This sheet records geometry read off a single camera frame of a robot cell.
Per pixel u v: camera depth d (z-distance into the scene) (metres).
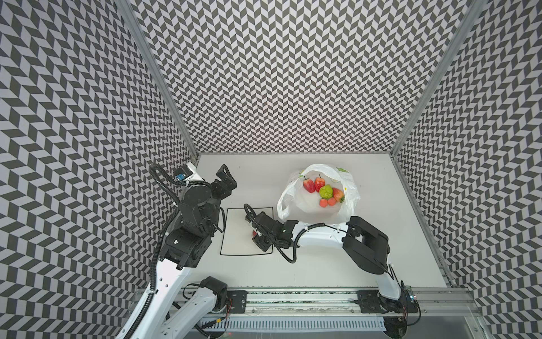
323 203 0.96
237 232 0.84
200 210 0.44
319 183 1.02
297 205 1.00
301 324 0.69
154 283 0.40
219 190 0.56
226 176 0.59
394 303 0.63
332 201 0.96
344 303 0.75
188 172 0.51
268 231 0.66
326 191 0.96
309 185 1.02
